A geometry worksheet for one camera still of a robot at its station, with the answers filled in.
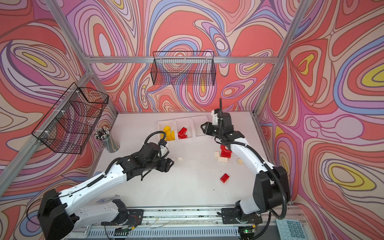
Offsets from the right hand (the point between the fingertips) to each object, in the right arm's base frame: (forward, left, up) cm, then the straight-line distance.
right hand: (204, 129), depth 84 cm
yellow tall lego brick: (+14, +25, -17) cm, 33 cm away
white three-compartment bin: (+15, +7, -12) cm, 21 cm away
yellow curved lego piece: (+9, +23, -18) cm, 31 cm away
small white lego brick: (-8, +15, -19) cm, 25 cm away
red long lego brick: (+5, +15, -14) cm, 21 cm away
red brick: (-4, -15, -21) cm, 26 cm away
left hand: (-16, +19, -6) cm, 25 cm away
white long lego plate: (-10, -11, -18) cm, 24 cm away
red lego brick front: (-21, -11, -20) cm, 31 cm away
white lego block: (-7, -8, -18) cm, 21 cm away
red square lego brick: (+8, +13, -12) cm, 19 cm away
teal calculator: (-47, -38, -19) cm, 63 cm away
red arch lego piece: (0, -14, -19) cm, 24 cm away
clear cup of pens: (+1, +59, -2) cm, 59 cm away
